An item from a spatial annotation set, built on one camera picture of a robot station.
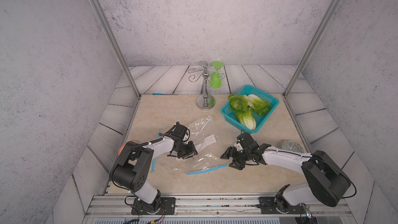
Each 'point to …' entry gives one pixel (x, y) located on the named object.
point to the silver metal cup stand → (205, 102)
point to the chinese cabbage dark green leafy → (238, 102)
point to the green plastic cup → (216, 79)
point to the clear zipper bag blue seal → (202, 134)
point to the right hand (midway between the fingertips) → (224, 161)
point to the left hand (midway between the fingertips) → (198, 154)
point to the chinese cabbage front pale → (246, 117)
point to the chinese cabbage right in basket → (260, 106)
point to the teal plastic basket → (229, 115)
